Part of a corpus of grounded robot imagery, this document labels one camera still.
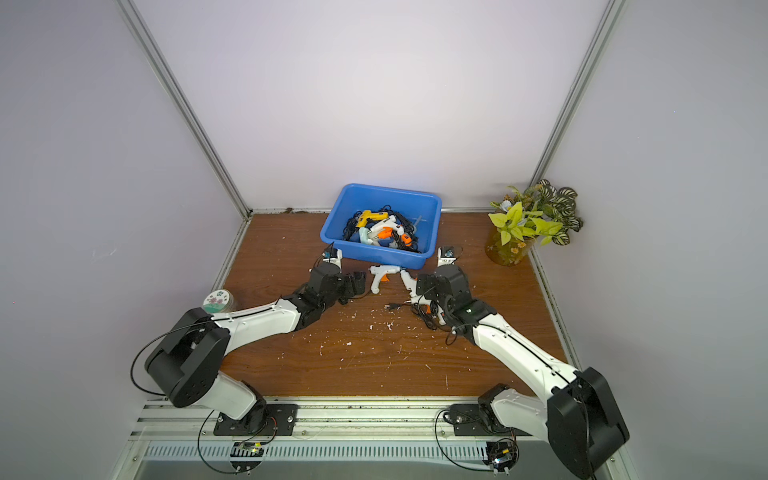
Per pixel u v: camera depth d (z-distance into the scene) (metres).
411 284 0.97
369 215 1.13
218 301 0.87
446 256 0.72
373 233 1.07
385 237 1.07
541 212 0.94
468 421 0.73
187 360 0.44
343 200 1.10
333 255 0.79
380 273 1.00
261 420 0.67
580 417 0.39
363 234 1.06
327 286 0.69
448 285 0.60
